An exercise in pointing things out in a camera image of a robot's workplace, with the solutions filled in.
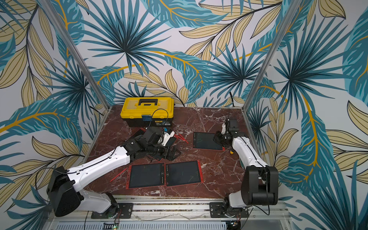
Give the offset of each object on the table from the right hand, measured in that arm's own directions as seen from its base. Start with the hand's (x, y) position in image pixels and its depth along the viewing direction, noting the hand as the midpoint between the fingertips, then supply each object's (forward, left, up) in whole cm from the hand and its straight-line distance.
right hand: (215, 138), depth 89 cm
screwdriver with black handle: (-5, -11, -9) cm, 15 cm away
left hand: (-12, +25, +6) cm, 29 cm away
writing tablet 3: (+5, +5, -11) cm, 13 cm away
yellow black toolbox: (+18, +43, +6) cm, 47 cm away
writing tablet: (+13, +52, -10) cm, 55 cm away
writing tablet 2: (-15, +25, +14) cm, 33 cm away
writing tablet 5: (-17, +21, -11) cm, 29 cm away
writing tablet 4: (-17, +43, -12) cm, 48 cm away
